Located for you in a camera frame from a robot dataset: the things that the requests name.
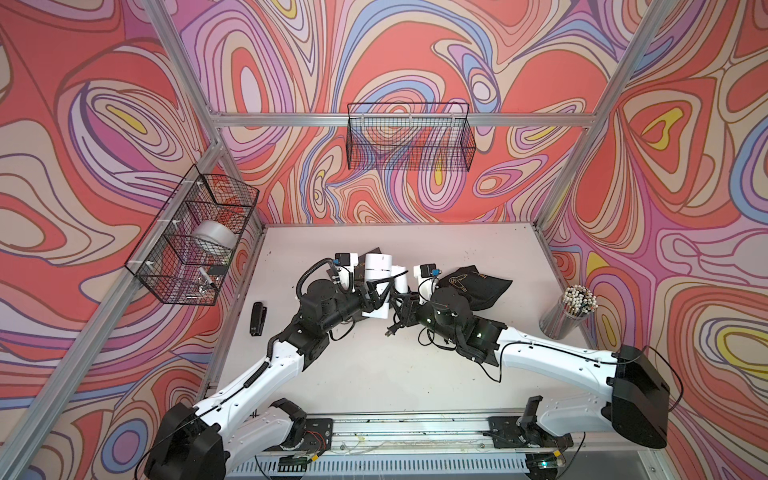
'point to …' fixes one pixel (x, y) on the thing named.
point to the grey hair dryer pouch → (360, 268)
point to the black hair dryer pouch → (480, 290)
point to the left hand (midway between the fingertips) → (391, 284)
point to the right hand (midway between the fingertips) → (393, 303)
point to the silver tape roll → (217, 232)
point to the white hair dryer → (383, 275)
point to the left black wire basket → (188, 251)
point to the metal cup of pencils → (565, 318)
